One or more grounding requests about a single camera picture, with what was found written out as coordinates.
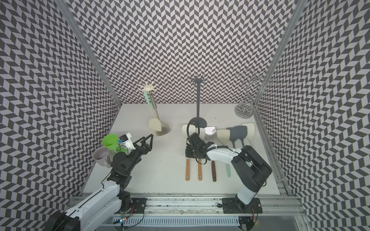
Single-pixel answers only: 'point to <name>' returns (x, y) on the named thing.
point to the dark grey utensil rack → (199, 122)
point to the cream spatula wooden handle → (250, 128)
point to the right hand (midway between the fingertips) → (187, 155)
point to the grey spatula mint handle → (241, 131)
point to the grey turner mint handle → (233, 135)
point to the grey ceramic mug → (100, 155)
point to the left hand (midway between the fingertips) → (150, 137)
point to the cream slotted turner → (154, 123)
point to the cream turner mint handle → (223, 135)
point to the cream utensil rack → (165, 127)
